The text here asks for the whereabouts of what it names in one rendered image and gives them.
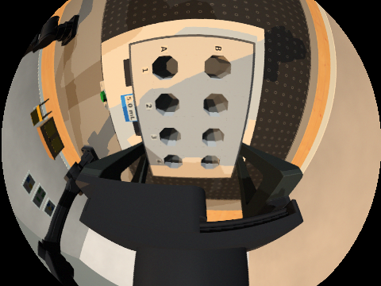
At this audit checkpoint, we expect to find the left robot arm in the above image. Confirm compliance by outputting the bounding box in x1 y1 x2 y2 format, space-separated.
22 15 78 58

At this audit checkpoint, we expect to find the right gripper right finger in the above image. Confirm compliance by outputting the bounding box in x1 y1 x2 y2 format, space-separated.
235 142 303 218

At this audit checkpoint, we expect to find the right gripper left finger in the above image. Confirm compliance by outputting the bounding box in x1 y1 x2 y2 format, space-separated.
81 142 148 184

